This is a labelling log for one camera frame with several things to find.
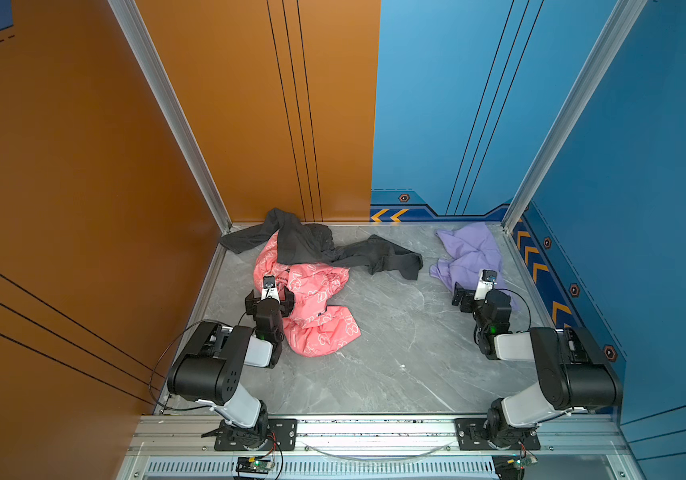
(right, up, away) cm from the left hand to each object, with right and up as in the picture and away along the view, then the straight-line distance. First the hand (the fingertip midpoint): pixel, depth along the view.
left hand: (269, 287), depth 92 cm
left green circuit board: (+3, -40, -22) cm, 45 cm away
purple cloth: (+67, +11, +9) cm, 68 cm away
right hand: (+63, +1, +1) cm, 63 cm away
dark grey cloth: (+6, +14, +9) cm, 18 cm away
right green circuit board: (+66, -38, -23) cm, 80 cm away
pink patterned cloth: (+14, -11, -5) cm, 19 cm away
